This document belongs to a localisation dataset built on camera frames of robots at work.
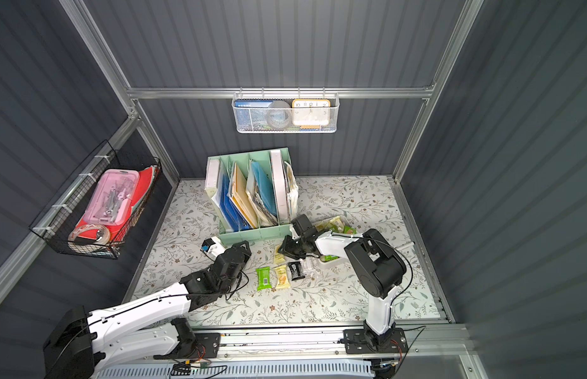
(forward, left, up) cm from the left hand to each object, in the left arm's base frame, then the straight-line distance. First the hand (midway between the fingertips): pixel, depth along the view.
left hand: (249, 242), depth 79 cm
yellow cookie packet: (-6, -11, -15) cm, 19 cm away
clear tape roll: (-5, +39, +12) cm, 41 cm away
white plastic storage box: (-7, -26, +10) cm, 29 cm away
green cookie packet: (-6, -4, -15) cm, 17 cm away
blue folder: (+14, +8, -6) cm, 17 cm away
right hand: (+4, -11, -13) cm, 17 cm away
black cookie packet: (-4, -16, -14) cm, 21 cm away
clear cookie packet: (-2, -21, -14) cm, 26 cm away
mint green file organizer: (+16, 0, +6) cm, 18 cm away
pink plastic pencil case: (+8, +41, +15) cm, 44 cm away
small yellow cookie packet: (+1, -9, -14) cm, 17 cm away
